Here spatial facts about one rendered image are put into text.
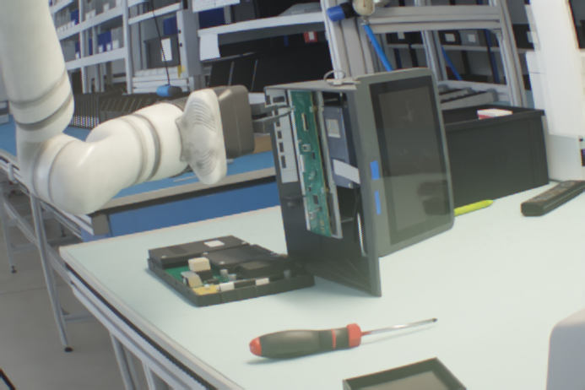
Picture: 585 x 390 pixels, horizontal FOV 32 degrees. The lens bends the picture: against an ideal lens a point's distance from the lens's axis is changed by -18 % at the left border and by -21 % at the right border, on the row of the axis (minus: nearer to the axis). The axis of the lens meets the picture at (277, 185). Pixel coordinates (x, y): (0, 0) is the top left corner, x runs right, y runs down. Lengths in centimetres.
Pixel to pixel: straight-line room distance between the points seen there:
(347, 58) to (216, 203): 46
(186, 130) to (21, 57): 28
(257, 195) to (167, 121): 175
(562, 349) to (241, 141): 85
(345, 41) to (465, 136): 132
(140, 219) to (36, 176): 177
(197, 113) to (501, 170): 62
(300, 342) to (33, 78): 34
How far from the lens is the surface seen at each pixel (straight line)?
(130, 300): 136
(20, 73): 100
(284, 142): 140
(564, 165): 171
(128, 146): 114
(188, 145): 119
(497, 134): 166
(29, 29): 97
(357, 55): 293
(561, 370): 49
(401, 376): 91
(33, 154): 110
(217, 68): 397
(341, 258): 142
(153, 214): 286
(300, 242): 142
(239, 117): 129
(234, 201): 292
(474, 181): 164
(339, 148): 128
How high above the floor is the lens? 129
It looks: 8 degrees down
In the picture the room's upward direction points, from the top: 8 degrees counter-clockwise
